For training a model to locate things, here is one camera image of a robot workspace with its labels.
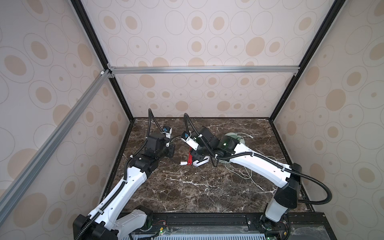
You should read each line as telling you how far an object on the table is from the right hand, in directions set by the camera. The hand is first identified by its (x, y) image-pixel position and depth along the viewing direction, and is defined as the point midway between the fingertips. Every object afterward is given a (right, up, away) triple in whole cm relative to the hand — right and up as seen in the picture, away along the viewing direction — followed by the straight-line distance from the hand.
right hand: (194, 147), depth 75 cm
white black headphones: (+2, -4, -10) cm, 11 cm away
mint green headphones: (+30, +3, +22) cm, 38 cm away
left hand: (-9, +3, +1) cm, 10 cm away
